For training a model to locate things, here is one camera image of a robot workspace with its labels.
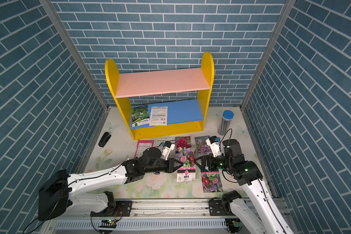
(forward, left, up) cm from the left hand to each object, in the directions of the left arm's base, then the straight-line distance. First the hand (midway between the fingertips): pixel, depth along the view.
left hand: (186, 167), depth 70 cm
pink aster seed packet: (+6, -1, -1) cm, 7 cm away
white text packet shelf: (+36, +18, -3) cm, 41 cm away
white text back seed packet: (+25, +19, -17) cm, 36 cm away
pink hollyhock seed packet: (+25, +1, -17) cm, 30 cm away
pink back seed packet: (+22, +28, -17) cm, 40 cm away
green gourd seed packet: (+37, +30, -4) cm, 48 cm away
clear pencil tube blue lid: (+31, -26, -4) cm, 41 cm away
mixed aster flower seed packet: (-1, -15, -17) cm, 23 cm away
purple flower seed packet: (+20, -13, -17) cm, 29 cm away
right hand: (+3, -8, +2) cm, 9 cm away
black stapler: (+26, +55, -16) cm, 63 cm away
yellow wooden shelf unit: (+37, +1, -4) cm, 37 cm away
